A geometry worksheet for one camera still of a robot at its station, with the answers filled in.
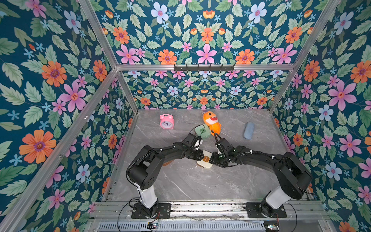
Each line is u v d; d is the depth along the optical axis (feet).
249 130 3.43
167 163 2.90
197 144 2.69
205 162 2.91
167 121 3.33
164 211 2.41
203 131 3.41
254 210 2.36
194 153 2.67
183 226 2.51
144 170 1.55
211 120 3.42
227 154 2.23
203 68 3.01
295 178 1.47
